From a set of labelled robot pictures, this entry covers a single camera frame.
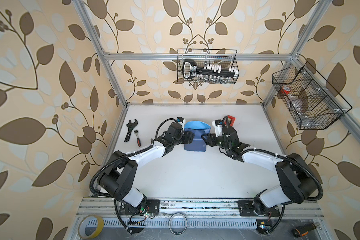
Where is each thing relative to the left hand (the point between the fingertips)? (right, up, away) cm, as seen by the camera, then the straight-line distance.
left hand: (191, 133), depth 87 cm
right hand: (+8, -2, +1) cm, 9 cm away
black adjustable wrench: (-44, +3, +21) cm, 49 cm away
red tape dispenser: (+30, +7, +17) cm, 35 cm away
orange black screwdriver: (+51, -42, -20) cm, 69 cm away
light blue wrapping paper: (+5, +3, +2) cm, 6 cm away
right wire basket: (+62, +19, -10) cm, 65 cm away
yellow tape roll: (-42, -41, -20) cm, 63 cm away
